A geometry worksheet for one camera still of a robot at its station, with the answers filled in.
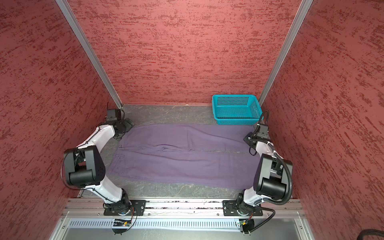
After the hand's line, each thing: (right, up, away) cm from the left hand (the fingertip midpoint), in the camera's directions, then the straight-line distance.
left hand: (128, 130), depth 93 cm
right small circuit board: (+70, -46, -20) cm, 86 cm away
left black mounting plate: (+10, -34, -25) cm, 43 cm away
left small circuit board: (+5, -45, -20) cm, 49 cm away
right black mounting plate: (+61, -38, -19) cm, 74 cm away
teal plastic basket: (+77, +15, +29) cm, 84 cm away
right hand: (+76, -6, +1) cm, 76 cm away
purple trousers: (+51, -16, +2) cm, 54 cm away
